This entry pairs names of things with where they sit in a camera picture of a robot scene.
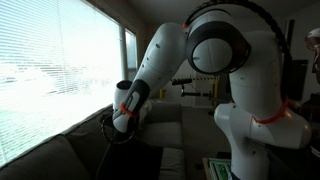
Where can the yellow black barrier stand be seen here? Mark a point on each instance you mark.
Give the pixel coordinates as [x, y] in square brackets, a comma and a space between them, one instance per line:
[211, 95]

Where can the grey fabric sofa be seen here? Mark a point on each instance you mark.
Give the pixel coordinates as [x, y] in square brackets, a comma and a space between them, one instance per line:
[76, 153]

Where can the green aluminium base frame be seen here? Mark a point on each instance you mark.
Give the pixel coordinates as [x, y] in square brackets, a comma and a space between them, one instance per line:
[220, 169]

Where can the white window blinds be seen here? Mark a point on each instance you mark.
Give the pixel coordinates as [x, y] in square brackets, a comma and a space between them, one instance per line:
[59, 62]

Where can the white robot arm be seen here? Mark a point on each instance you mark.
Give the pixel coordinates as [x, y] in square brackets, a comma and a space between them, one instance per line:
[241, 40]

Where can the dark television screen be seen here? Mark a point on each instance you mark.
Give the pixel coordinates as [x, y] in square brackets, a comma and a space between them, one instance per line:
[297, 79]

